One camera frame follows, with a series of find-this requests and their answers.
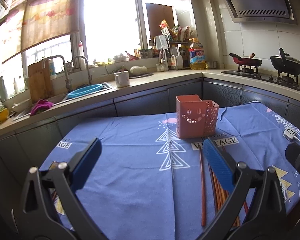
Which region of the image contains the snack packages pile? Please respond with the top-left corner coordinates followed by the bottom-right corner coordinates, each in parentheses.
top-left (159, 20), bottom-right (198, 42)

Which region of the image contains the blue patterned tablecloth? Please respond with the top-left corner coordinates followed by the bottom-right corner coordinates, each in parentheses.
top-left (41, 102), bottom-right (300, 239)

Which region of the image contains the steel kitchen faucet tall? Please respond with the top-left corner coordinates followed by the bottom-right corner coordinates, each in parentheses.
top-left (41, 55), bottom-right (73, 93)

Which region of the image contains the black wok with lid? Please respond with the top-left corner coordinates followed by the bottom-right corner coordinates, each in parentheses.
top-left (270, 48), bottom-right (300, 76)

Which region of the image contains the brown wooden chopstick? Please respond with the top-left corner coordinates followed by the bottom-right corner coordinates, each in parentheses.
top-left (209, 166), bottom-right (223, 213)
top-left (212, 172), bottom-right (241, 228)

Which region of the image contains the steel range hood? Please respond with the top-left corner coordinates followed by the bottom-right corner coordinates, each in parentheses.
top-left (223, 0), bottom-right (297, 25)

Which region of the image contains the steel kitchen faucet curved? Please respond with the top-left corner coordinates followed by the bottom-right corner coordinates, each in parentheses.
top-left (70, 55), bottom-right (93, 85)

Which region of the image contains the white cleaver knife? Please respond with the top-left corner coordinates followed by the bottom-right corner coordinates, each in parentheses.
top-left (155, 35), bottom-right (169, 50)

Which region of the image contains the white mug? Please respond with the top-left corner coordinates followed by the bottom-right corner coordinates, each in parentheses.
top-left (114, 70), bottom-right (130, 88)

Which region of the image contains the patterned window blind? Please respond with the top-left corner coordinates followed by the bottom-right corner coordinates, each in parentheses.
top-left (0, 0), bottom-right (79, 63)

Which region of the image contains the white small device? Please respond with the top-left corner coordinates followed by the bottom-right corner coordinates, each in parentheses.
top-left (283, 127), bottom-right (296, 141)

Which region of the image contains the white radish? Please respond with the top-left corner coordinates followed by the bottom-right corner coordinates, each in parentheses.
top-left (129, 66), bottom-right (148, 76)

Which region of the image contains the reddish brown chopstick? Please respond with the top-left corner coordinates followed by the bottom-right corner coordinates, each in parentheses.
top-left (222, 146), bottom-right (248, 214)

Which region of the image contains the magenta cloth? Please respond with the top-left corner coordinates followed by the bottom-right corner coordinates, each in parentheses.
top-left (30, 99), bottom-right (54, 116)

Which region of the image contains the smartphone with photo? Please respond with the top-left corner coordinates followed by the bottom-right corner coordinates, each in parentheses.
top-left (49, 161), bottom-right (59, 170)

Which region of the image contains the pink plastic utensil holder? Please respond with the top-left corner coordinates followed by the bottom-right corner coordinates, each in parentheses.
top-left (176, 94), bottom-right (219, 139)

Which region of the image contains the dark red chopstick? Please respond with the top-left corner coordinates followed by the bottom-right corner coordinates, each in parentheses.
top-left (199, 147), bottom-right (206, 227)

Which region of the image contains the blue plastic basin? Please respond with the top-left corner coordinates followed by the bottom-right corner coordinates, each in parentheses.
top-left (67, 83), bottom-right (103, 99)

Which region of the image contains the cooking oil bottle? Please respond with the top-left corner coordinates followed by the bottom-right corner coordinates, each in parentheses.
top-left (189, 38), bottom-right (206, 70)

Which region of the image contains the red frying pan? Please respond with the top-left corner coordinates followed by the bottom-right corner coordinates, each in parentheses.
top-left (229, 53), bottom-right (262, 67)

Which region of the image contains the wooden cutting board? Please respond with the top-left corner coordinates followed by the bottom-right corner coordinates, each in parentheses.
top-left (28, 59), bottom-right (54, 103)

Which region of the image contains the black gas stove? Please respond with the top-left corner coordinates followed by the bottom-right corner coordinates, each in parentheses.
top-left (222, 65), bottom-right (300, 92)

